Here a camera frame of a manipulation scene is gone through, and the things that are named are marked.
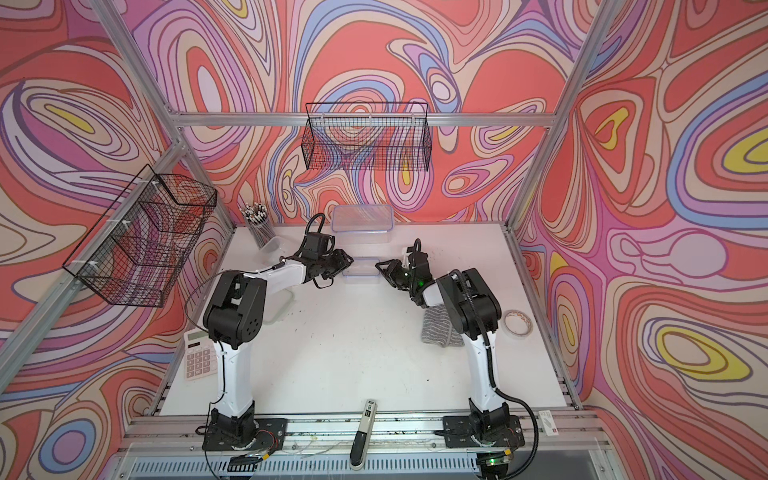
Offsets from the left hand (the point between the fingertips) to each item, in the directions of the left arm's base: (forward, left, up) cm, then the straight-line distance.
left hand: (355, 263), depth 102 cm
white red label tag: (-48, -52, -5) cm, 71 cm away
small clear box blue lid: (-4, -3, +1) cm, 5 cm away
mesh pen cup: (+9, +32, +12) cm, 36 cm away
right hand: (-3, -8, -2) cm, 9 cm away
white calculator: (-31, +43, -4) cm, 53 cm away
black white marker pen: (-51, -5, -2) cm, 51 cm away
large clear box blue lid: (+26, -1, -7) cm, 27 cm away
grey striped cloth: (-23, -27, -2) cm, 35 cm away
